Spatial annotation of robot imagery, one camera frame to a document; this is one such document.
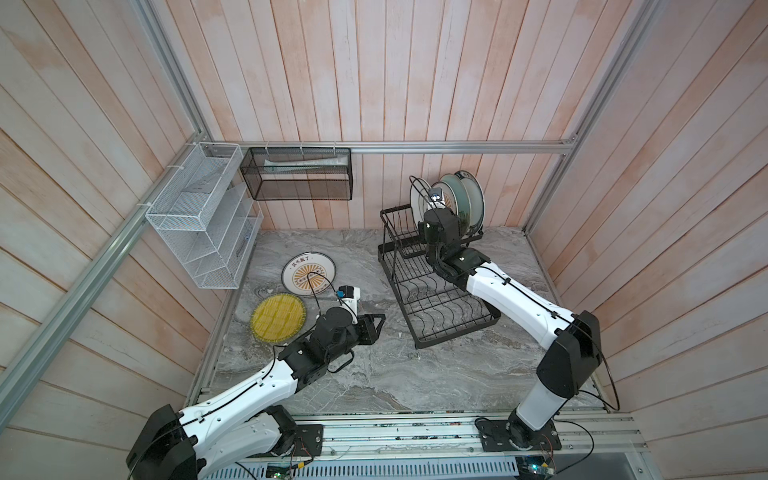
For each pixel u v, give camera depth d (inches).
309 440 28.9
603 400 32.7
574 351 17.3
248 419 18.8
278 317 37.5
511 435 26.3
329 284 40.8
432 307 37.8
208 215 28.5
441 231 22.5
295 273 42.1
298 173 40.7
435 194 26.0
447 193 33.1
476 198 32.3
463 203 33.8
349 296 27.1
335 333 22.2
